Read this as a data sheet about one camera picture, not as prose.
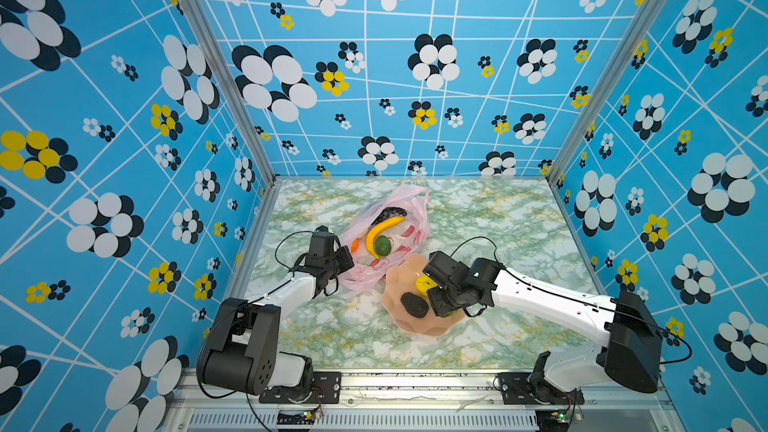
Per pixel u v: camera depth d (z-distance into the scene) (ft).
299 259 2.35
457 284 1.95
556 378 2.00
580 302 1.49
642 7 2.49
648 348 1.48
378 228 3.36
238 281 3.17
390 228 3.45
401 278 2.97
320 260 2.32
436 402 2.38
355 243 3.25
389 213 3.49
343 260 2.70
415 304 2.71
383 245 3.15
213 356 1.41
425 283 2.11
